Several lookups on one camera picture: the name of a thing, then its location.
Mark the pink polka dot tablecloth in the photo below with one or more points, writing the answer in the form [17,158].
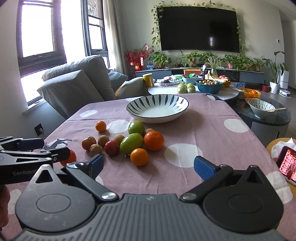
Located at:
[254,203]

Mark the dark round side table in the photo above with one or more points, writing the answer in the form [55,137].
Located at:
[267,118]

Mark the green apple front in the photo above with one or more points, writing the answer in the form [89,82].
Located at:
[131,142]

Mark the dark red plum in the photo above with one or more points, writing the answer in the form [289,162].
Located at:
[112,148]

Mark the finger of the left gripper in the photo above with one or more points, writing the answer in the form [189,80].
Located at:
[19,157]
[21,144]

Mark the green apple back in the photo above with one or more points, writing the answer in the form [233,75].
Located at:
[136,126]

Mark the light blue tray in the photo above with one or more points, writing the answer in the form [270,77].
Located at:
[193,80]

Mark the small orange tangerine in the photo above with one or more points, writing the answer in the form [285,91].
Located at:
[100,126]

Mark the wooden spoon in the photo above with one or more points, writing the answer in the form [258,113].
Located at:
[276,109]

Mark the tall potted plant white pot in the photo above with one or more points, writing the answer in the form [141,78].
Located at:
[277,70]

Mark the orange under left gripper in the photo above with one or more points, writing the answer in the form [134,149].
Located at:
[72,158]

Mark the black wall television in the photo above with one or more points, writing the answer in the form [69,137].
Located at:
[198,28]

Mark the banana bunch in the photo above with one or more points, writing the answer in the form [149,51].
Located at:
[223,80]

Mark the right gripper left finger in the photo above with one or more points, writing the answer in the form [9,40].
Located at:
[85,173]

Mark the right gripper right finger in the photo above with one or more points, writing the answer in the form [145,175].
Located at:
[213,177]

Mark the plate of green apples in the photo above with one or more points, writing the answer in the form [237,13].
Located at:
[186,88]

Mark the grey sofa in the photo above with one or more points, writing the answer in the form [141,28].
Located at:
[71,86]

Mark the orange fruit basket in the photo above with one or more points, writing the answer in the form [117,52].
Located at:
[251,93]

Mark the red yellow plum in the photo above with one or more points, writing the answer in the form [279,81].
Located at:
[88,142]

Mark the medium orange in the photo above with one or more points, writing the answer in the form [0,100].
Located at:
[139,157]

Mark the blue bowl of longans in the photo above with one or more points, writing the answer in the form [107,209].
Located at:
[209,86]

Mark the striped white ceramic bowl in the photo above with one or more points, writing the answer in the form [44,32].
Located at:
[159,108]

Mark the glass plate with snacks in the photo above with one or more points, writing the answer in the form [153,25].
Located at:
[168,82]

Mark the small striped bowl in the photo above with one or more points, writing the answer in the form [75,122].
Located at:
[259,106]

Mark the yellow canister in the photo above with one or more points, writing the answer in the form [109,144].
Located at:
[148,80]

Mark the large orange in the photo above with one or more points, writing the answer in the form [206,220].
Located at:
[154,140]

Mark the green apple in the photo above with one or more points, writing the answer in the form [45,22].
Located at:
[131,142]
[136,126]

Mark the brown longan fruit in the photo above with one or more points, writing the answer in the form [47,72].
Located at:
[102,140]

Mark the red flower decoration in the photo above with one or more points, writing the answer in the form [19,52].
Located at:
[136,58]

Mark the orange box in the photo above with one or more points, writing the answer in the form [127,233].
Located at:
[189,71]

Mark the tv console cabinet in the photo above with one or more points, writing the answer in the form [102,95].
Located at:
[234,75]

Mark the window frame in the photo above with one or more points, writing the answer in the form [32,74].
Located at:
[39,39]

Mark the smartphone with red screen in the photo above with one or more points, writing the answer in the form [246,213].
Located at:
[286,163]

